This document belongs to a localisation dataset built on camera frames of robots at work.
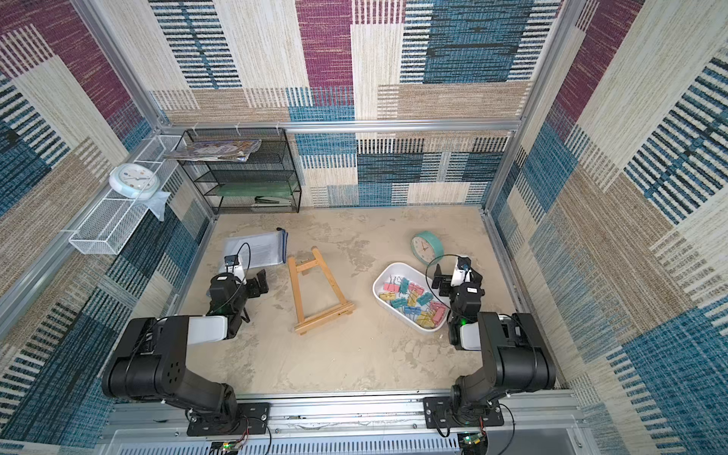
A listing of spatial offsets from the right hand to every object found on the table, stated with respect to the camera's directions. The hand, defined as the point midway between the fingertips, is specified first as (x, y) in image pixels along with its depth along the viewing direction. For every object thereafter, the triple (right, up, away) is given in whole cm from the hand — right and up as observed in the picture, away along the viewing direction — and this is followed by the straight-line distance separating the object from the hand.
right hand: (456, 263), depth 90 cm
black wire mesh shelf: (-67, +29, +21) cm, 76 cm away
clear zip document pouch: (-70, +3, +21) cm, 73 cm away
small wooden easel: (-36, -14, -2) cm, 39 cm away
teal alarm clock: (-7, +5, +6) cm, 11 cm away
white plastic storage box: (-15, -11, +5) cm, 19 cm away
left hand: (-67, -3, +4) cm, 67 cm away
